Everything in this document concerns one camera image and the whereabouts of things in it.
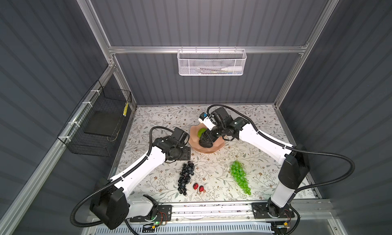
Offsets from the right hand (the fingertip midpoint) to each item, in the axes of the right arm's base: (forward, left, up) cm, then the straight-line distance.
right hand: (206, 134), depth 83 cm
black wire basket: (0, +54, +13) cm, 55 cm away
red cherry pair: (-22, +6, -15) cm, 28 cm away
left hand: (-9, +12, -5) cm, 16 cm away
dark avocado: (+2, 0, -13) cm, 13 cm away
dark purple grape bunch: (-16, +11, -12) cm, 23 cm away
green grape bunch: (-17, -18, -14) cm, 28 cm away
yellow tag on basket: (+11, +44, +10) cm, 47 cm away
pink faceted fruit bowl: (+5, +8, -14) cm, 16 cm away
